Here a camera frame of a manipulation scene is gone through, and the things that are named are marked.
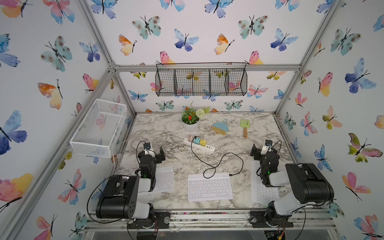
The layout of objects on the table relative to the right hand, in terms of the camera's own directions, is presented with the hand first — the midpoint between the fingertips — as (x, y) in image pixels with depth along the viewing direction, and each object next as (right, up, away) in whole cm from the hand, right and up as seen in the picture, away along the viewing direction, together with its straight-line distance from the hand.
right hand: (264, 144), depth 91 cm
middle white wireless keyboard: (-29, -23, -7) cm, 38 cm away
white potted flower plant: (-45, +17, +7) cm, 48 cm away
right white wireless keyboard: (-6, -26, -10) cm, 28 cm away
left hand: (-66, -2, 0) cm, 66 cm away
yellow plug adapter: (-37, 0, +5) cm, 37 cm away
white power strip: (-34, -3, +7) cm, 35 cm away
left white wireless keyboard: (-59, -20, -4) cm, 63 cm away
